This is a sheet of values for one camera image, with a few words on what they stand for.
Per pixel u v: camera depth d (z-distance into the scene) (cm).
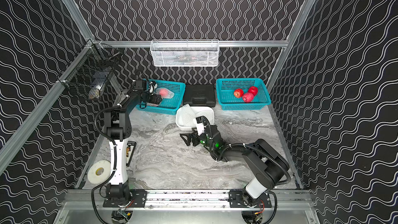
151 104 104
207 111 100
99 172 83
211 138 66
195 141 76
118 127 65
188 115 95
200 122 76
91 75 92
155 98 100
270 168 45
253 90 113
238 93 112
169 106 110
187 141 76
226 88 110
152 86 97
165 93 110
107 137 62
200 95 107
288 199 76
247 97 109
